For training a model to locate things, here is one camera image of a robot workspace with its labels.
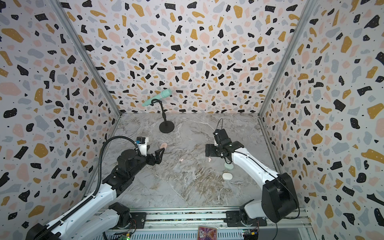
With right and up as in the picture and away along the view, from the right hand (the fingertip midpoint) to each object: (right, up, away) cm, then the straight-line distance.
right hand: (211, 147), depth 85 cm
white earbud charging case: (+9, -18, +4) cm, 20 cm away
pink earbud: (-18, -9, +9) cm, 23 cm away
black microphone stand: (-33, +12, +27) cm, 44 cm away
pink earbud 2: (0, -9, +10) cm, 13 cm away
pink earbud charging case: (-31, 0, +15) cm, 35 cm away
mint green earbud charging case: (+11, -12, +5) cm, 17 cm away
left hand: (-28, +2, -8) cm, 29 cm away
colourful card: (-3, -38, -16) cm, 41 cm away
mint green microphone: (-29, +31, +2) cm, 42 cm away
